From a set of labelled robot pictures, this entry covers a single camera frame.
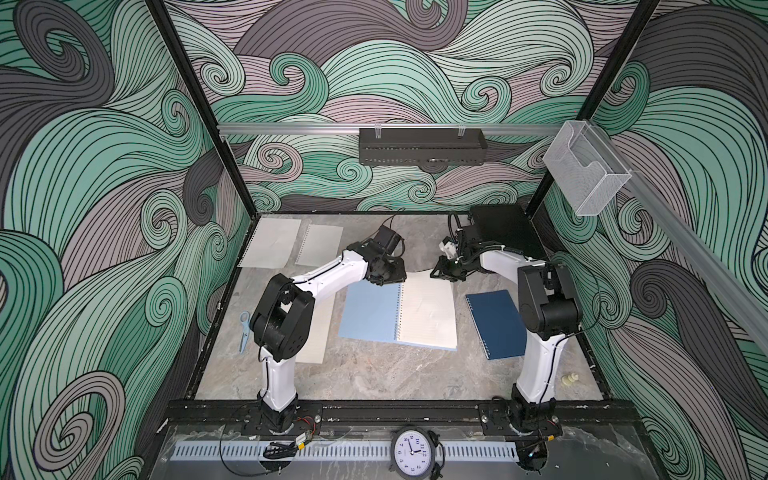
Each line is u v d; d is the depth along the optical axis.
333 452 0.70
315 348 0.53
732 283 0.53
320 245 1.12
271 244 1.11
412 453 0.67
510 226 1.19
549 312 0.53
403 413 0.75
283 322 0.49
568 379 0.77
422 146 0.97
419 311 0.92
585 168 0.79
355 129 0.95
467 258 0.75
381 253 0.70
